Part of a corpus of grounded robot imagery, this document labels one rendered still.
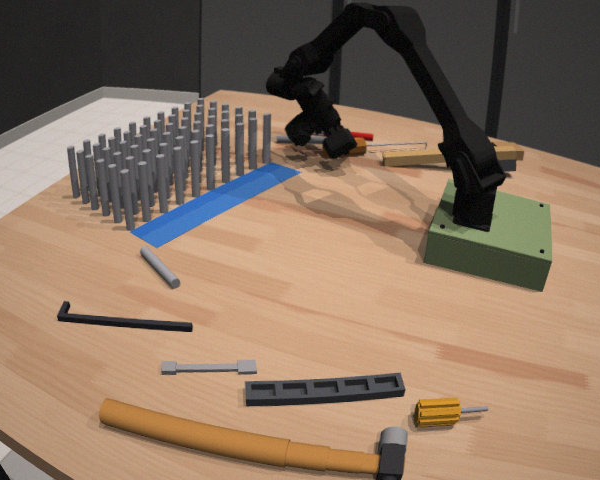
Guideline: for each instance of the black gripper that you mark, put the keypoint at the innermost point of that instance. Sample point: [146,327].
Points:
[326,117]

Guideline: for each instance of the black l-shaped rod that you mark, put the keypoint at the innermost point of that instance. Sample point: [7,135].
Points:
[64,316]

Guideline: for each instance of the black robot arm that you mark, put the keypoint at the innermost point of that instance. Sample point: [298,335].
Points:
[465,146]

